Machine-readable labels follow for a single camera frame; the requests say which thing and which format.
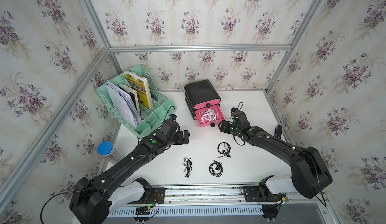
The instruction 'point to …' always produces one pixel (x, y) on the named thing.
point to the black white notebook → (134, 96)
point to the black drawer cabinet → (198, 92)
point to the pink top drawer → (208, 104)
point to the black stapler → (278, 131)
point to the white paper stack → (123, 103)
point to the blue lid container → (106, 149)
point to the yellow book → (141, 85)
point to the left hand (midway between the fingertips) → (184, 135)
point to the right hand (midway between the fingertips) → (223, 125)
